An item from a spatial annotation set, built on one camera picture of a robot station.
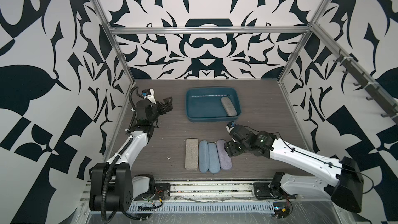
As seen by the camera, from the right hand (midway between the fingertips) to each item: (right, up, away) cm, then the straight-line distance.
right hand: (229, 144), depth 79 cm
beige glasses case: (-19, -6, +4) cm, 20 cm away
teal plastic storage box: (-12, +19, +26) cm, 34 cm away
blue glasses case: (-7, -12, 0) cm, 14 cm away
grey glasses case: (+4, +17, +22) cm, 28 cm away
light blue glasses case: (-13, -7, +1) cm, 14 cm away
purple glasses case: (-1, -10, +2) cm, 10 cm away
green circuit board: (+22, -27, -8) cm, 36 cm away
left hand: (-34, +24, +5) cm, 42 cm away
